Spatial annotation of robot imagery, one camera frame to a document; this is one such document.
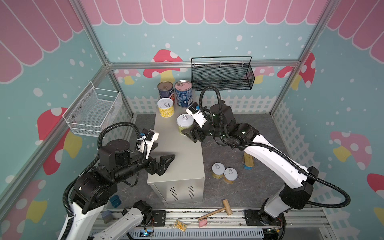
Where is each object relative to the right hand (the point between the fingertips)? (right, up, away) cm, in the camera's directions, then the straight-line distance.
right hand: (187, 124), depth 64 cm
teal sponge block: (-39, -40, +15) cm, 58 cm away
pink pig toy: (+7, -47, +7) cm, 48 cm away
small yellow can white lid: (+16, -26, +21) cm, 37 cm away
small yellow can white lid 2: (+23, -28, +19) cm, 41 cm away
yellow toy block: (-4, -48, +7) cm, 49 cm away
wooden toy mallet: (+20, -42, +12) cm, 48 cm away
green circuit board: (-20, -52, +9) cm, 56 cm away
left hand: (-8, -12, -7) cm, 16 cm away
